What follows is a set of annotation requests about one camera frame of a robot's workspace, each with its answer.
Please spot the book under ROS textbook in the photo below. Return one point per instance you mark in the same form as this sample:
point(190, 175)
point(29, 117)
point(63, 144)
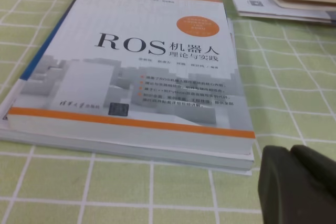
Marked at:
point(157, 155)

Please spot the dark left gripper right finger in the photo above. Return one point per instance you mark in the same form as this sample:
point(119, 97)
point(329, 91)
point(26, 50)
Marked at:
point(319, 166)

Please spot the green checkered tablecloth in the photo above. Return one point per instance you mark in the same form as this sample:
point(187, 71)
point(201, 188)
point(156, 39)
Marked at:
point(288, 70)

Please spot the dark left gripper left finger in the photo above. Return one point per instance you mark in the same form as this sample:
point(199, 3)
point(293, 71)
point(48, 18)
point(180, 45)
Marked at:
point(288, 193)

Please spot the white ROS textbook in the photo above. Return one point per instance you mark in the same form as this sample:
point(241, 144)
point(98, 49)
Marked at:
point(145, 73)

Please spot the white booklet with QR codes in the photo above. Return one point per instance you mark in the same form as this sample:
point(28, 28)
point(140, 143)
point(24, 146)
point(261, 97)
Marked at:
point(270, 9)

